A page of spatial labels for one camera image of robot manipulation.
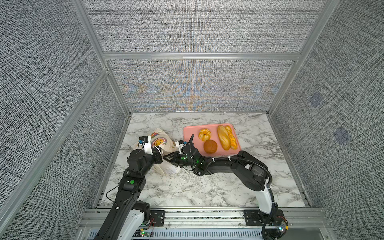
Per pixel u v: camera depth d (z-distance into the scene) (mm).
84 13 717
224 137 1001
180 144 830
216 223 730
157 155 665
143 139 639
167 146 810
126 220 573
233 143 987
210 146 967
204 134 1012
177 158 757
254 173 517
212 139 1033
